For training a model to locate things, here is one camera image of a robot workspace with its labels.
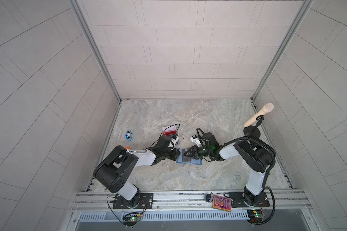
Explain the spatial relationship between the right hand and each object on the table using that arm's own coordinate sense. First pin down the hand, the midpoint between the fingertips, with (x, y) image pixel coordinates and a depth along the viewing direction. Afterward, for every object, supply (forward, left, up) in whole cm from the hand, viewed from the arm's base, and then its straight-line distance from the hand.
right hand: (185, 157), depth 85 cm
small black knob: (-21, -9, +1) cm, 23 cm away
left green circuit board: (-28, +26, +1) cm, 38 cm away
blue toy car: (+17, +37, +2) cm, 40 cm away
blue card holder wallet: (-3, -5, 0) cm, 6 cm away
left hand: (+4, +1, -2) cm, 5 cm away
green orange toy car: (+9, +36, 0) cm, 37 cm away
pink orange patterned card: (-24, -16, -1) cm, 29 cm away
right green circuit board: (-30, -33, -3) cm, 45 cm away
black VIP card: (-1, +1, 0) cm, 1 cm away
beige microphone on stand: (+16, -45, +4) cm, 48 cm away
